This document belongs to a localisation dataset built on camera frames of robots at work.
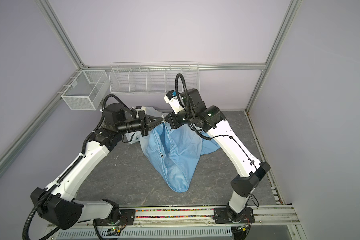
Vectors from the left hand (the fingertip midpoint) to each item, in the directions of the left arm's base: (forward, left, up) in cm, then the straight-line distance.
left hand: (163, 122), depth 64 cm
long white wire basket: (+47, +10, -8) cm, 49 cm away
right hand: (+3, -1, -2) cm, 4 cm away
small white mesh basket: (+42, +53, -13) cm, 69 cm away
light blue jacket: (-2, -4, -23) cm, 24 cm away
